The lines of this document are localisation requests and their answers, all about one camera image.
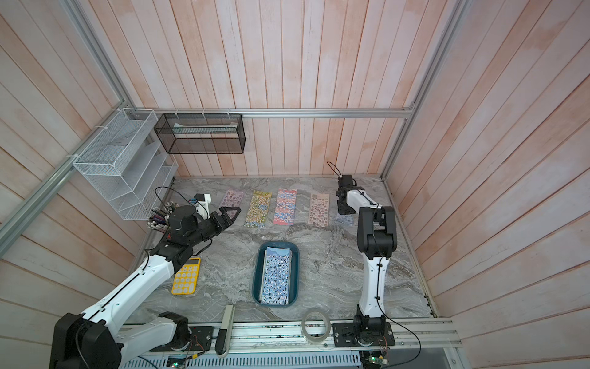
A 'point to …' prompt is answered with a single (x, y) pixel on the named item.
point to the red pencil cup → (159, 217)
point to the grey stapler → (223, 334)
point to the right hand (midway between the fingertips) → (352, 207)
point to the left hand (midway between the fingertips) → (236, 216)
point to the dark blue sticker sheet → (276, 282)
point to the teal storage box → (294, 275)
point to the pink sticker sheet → (232, 198)
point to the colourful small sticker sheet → (258, 210)
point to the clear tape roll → (309, 337)
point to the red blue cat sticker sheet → (285, 207)
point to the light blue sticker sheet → (347, 219)
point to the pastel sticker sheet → (319, 210)
